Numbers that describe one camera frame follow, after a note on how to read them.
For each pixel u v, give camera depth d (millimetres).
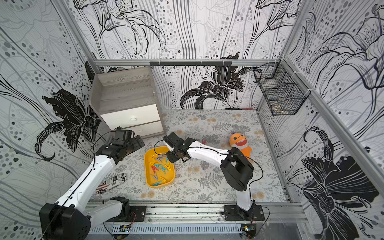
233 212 720
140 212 735
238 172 470
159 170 878
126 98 851
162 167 878
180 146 646
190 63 921
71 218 374
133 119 833
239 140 908
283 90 882
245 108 1226
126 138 616
